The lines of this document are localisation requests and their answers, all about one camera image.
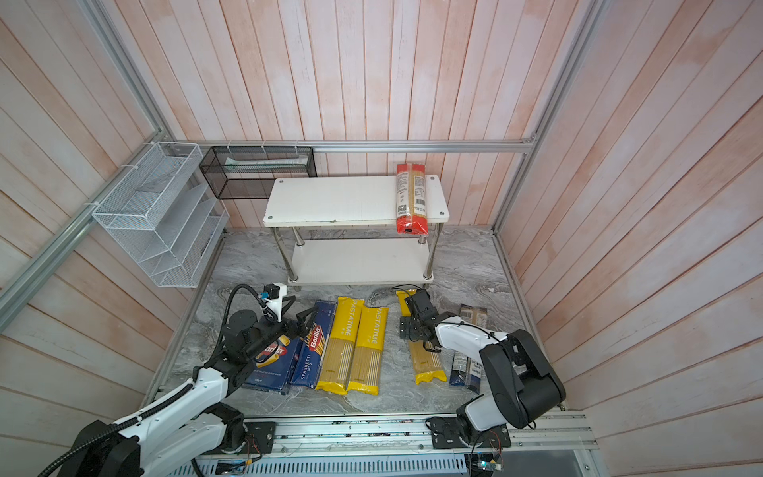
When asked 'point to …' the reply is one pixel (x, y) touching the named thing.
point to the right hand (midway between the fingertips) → (415, 326)
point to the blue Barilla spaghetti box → (313, 347)
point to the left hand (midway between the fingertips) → (307, 307)
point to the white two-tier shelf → (344, 231)
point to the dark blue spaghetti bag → (467, 371)
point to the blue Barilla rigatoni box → (275, 372)
